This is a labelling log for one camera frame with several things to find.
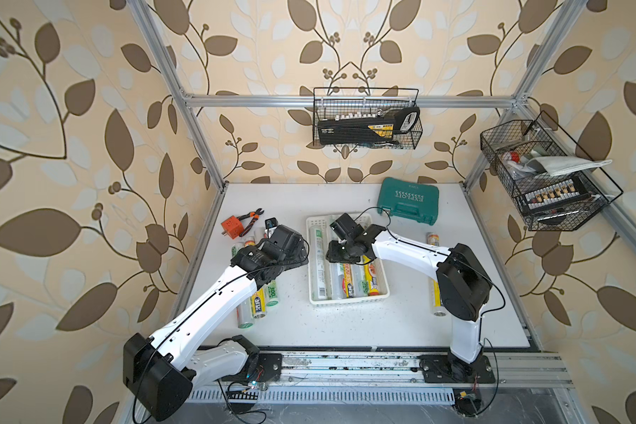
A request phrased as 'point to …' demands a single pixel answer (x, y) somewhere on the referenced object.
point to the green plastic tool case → (402, 198)
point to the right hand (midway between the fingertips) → (331, 256)
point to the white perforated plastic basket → (358, 291)
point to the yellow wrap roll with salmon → (370, 276)
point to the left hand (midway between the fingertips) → (291, 254)
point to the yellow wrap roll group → (258, 304)
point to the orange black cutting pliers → (254, 216)
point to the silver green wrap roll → (335, 287)
